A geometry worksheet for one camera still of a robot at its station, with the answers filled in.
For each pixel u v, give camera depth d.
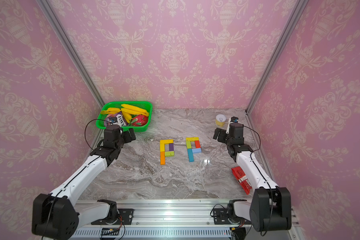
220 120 1.09
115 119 0.73
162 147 1.00
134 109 1.11
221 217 0.73
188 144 1.00
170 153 0.96
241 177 0.83
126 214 0.75
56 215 0.39
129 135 0.76
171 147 1.00
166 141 1.03
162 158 0.94
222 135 0.76
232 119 0.75
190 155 0.97
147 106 1.15
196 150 0.98
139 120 1.03
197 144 1.00
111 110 1.11
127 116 1.10
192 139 1.03
